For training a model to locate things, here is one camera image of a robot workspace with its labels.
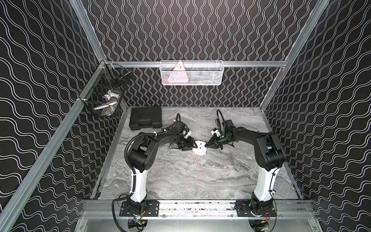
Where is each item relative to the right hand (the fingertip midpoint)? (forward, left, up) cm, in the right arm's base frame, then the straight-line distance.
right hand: (205, 145), depth 93 cm
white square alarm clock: (-2, +3, -1) cm, 4 cm away
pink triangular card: (+30, +17, +33) cm, 47 cm away
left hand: (0, +7, -1) cm, 7 cm away
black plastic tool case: (+23, +43, +2) cm, 49 cm away
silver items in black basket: (+15, +58, +24) cm, 65 cm away
